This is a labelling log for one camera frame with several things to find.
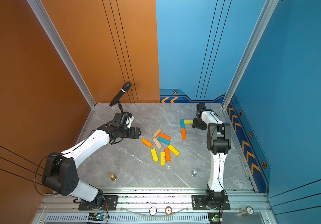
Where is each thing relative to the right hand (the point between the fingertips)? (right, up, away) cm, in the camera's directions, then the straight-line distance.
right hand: (198, 126), depth 106 cm
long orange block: (-26, -7, -7) cm, 27 cm away
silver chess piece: (-9, -25, -26) cm, 37 cm away
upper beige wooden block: (-32, -4, -5) cm, 32 cm away
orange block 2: (-38, -11, -10) cm, 41 cm away
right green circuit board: (0, -45, -35) cm, 57 cm away
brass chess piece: (-56, -28, -26) cm, 68 cm away
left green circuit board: (-61, -44, -35) cm, 83 cm away
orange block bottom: (-24, -17, -16) cm, 34 cm away
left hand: (-45, -1, -17) cm, 48 cm away
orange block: (-12, -5, -4) cm, 14 cm away
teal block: (-12, +2, +1) cm, 13 cm away
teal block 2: (-26, -9, -10) cm, 29 cm away
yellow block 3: (-33, -17, -16) cm, 40 cm away
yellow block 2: (-20, -14, -15) cm, 29 cm away
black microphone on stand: (-51, +27, -17) cm, 60 cm away
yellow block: (-8, +4, +1) cm, 8 cm away
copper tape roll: (-24, -41, -35) cm, 59 cm away
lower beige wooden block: (-31, -11, -10) cm, 34 cm away
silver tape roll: (+13, -38, -41) cm, 57 cm away
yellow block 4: (-27, -20, -17) cm, 38 cm away
